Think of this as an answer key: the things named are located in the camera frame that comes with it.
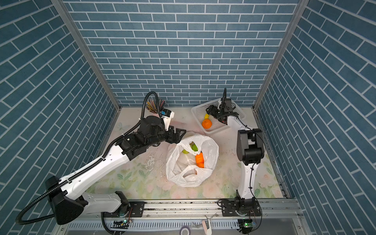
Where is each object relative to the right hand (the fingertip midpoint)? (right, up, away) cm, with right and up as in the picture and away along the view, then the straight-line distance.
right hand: (211, 111), depth 101 cm
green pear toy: (-17, -27, -9) cm, 33 cm away
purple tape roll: (-16, -57, -32) cm, 68 cm away
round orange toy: (-3, -8, +1) cm, 9 cm away
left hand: (-17, -11, -31) cm, 37 cm away
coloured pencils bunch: (-43, +4, +3) cm, 43 cm away
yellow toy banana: (-2, -3, +10) cm, 11 cm away
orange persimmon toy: (-8, -30, -16) cm, 35 cm away
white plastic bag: (-15, -33, -11) cm, 38 cm away
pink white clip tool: (-6, -56, -34) cm, 66 cm away
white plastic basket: (-8, 0, +10) cm, 13 cm away
